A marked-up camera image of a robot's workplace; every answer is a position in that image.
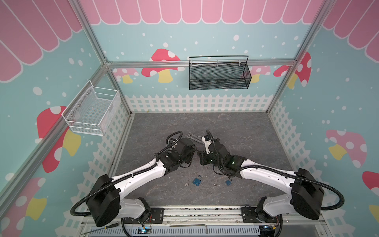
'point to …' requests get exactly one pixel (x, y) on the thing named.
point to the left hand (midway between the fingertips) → (197, 148)
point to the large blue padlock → (197, 181)
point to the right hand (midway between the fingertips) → (196, 153)
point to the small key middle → (214, 184)
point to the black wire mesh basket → (219, 76)
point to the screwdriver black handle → (106, 227)
